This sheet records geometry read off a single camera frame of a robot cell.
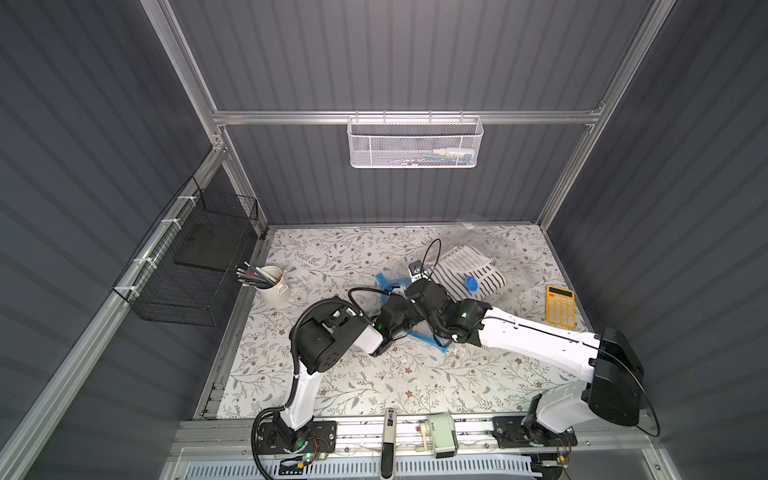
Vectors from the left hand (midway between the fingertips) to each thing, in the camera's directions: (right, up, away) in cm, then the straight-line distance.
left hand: (441, 305), depth 89 cm
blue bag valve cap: (+10, +6, +5) cm, 13 cm away
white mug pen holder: (-50, +3, +2) cm, 50 cm away
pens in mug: (-58, +9, +2) cm, 59 cm away
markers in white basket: (+1, +46, +3) cm, 46 cm away
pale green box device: (-3, -27, -20) cm, 34 cm away
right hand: (-7, +5, -10) cm, 13 cm away
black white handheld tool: (-16, -29, -20) cm, 39 cm away
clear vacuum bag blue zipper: (+31, +11, +20) cm, 38 cm away
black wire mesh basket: (-66, +11, -16) cm, 68 cm away
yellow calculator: (+40, -2, +7) cm, 41 cm away
